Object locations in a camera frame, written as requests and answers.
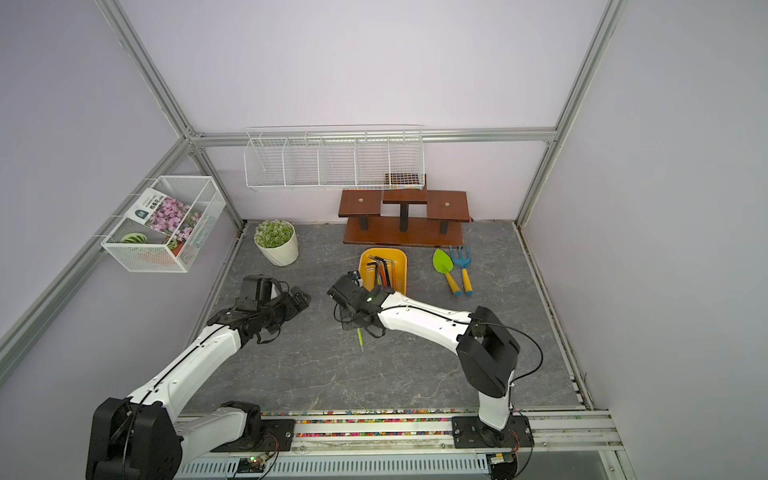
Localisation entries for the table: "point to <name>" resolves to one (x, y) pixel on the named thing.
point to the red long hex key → (394, 272)
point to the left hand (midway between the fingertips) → (301, 306)
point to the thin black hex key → (377, 270)
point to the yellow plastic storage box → (368, 272)
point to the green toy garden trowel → (445, 264)
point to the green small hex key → (360, 338)
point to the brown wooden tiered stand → (446, 210)
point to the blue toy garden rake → (464, 262)
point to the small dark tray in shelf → (402, 179)
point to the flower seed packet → (164, 214)
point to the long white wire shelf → (335, 157)
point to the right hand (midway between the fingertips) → (351, 315)
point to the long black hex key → (385, 265)
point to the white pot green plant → (277, 240)
